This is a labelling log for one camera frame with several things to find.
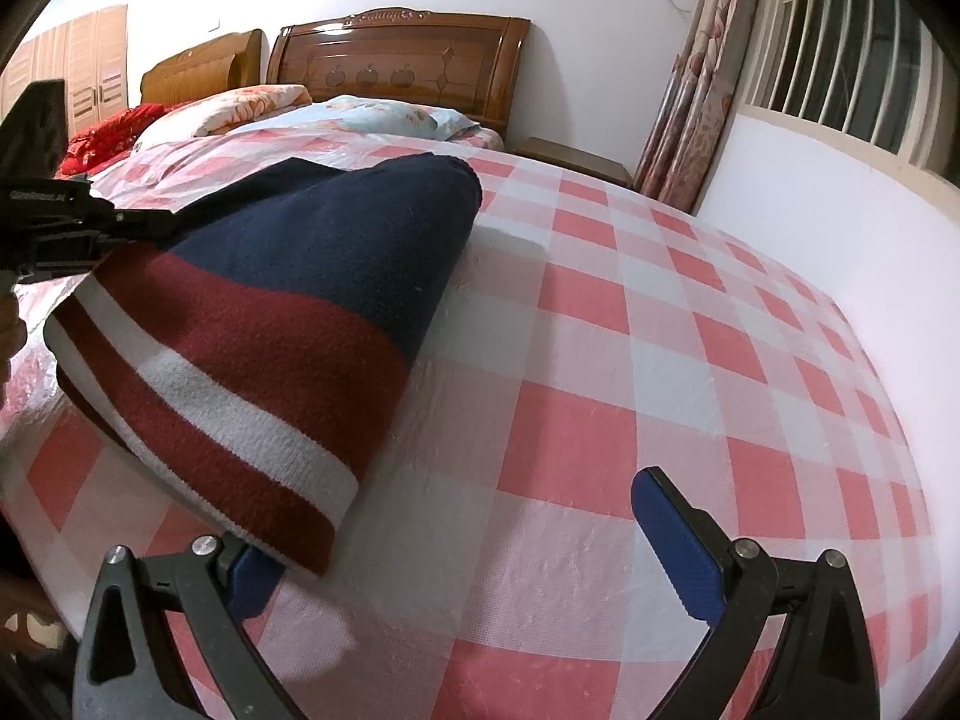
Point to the pink floral curtain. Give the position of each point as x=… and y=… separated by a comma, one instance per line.
x=696, y=102

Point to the pink checkered bed sheet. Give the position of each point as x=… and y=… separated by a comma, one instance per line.
x=490, y=565

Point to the window with cream bars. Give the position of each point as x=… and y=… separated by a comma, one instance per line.
x=863, y=75

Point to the dark wooden nightstand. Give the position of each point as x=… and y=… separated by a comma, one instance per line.
x=574, y=159

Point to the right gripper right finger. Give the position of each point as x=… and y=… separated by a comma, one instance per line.
x=822, y=666

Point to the striped red white navy sweater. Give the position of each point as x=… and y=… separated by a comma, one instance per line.
x=255, y=364

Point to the dark wooden headboard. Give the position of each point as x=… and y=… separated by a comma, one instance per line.
x=460, y=61

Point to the orange floral pillow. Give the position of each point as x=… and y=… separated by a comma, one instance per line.
x=222, y=112

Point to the light wooden headboard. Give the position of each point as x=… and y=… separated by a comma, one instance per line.
x=231, y=61

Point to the light blue floral pillow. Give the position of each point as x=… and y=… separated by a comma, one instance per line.
x=347, y=113

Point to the light wooden wardrobe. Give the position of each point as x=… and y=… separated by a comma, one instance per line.
x=89, y=54

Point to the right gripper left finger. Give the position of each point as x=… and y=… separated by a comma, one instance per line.
x=149, y=616

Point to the person's left hand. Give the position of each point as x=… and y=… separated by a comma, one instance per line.
x=13, y=336

